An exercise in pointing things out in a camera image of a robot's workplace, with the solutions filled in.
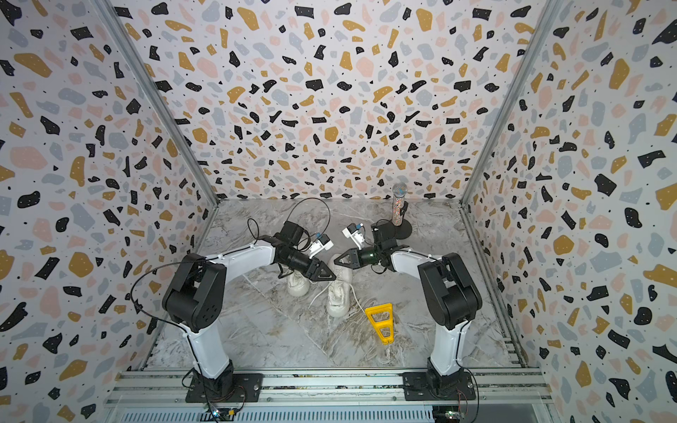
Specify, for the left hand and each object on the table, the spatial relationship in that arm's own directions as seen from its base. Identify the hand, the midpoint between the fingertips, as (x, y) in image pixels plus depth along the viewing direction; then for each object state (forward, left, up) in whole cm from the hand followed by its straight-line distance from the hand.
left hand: (333, 276), depth 86 cm
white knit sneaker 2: (-3, -2, -4) cm, 6 cm away
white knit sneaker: (0, +13, -5) cm, 13 cm away
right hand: (+4, -1, +1) cm, 4 cm away
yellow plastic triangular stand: (-13, -15, -10) cm, 22 cm away
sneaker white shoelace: (-1, -6, -8) cm, 10 cm away
